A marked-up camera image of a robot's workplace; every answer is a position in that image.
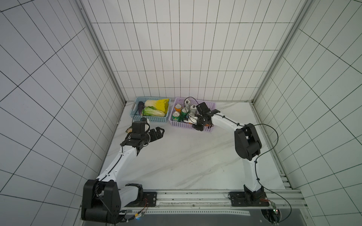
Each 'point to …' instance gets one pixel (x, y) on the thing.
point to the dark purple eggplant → (141, 107)
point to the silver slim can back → (187, 102)
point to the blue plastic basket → (135, 113)
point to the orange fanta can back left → (177, 107)
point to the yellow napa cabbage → (161, 104)
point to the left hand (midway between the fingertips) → (157, 135)
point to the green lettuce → (152, 111)
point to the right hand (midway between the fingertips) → (188, 124)
